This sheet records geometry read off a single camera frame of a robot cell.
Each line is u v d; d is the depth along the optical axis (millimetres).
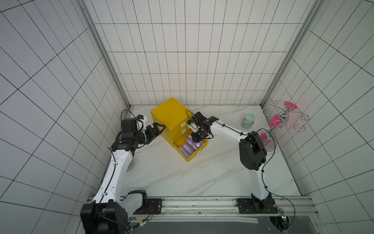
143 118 719
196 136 834
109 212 374
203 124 698
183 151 899
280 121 794
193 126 833
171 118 829
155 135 669
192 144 923
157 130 682
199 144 896
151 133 669
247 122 1025
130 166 515
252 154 524
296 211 727
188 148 917
